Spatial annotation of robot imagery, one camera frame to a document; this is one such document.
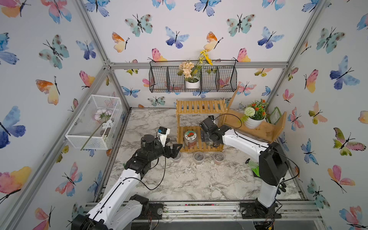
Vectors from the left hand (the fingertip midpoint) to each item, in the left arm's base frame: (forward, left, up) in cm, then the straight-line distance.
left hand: (176, 141), depth 77 cm
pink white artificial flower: (+9, +37, +10) cm, 39 cm away
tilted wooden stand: (+14, -61, -13) cm, 64 cm away
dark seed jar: (-3, -13, -15) cm, 20 cm away
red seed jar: (-3, -25, -15) cm, 29 cm away
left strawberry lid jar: (+9, -8, -11) cm, 16 cm away
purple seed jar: (-4, 0, -15) cm, 16 cm away
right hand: (+10, -21, -8) cm, 25 cm away
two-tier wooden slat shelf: (+41, -19, -15) cm, 48 cm away
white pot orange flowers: (+18, -48, 0) cm, 51 cm away
